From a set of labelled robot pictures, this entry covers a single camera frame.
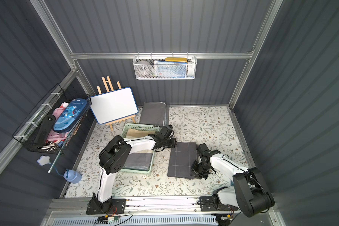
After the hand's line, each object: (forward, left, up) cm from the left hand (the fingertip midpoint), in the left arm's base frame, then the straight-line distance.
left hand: (178, 145), depth 95 cm
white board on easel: (+25, +46, +14) cm, 54 cm away
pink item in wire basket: (-12, +59, +29) cm, 66 cm away
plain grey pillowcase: (+31, +18, -1) cm, 36 cm away
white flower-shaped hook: (-20, +65, +22) cm, 71 cm away
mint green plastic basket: (+16, +26, -1) cm, 30 cm away
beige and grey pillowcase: (-12, +24, +2) cm, 27 cm away
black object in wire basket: (-10, +63, +33) cm, 71 cm away
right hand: (-19, -9, -1) cm, 21 cm away
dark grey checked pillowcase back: (-7, -3, -1) cm, 8 cm away
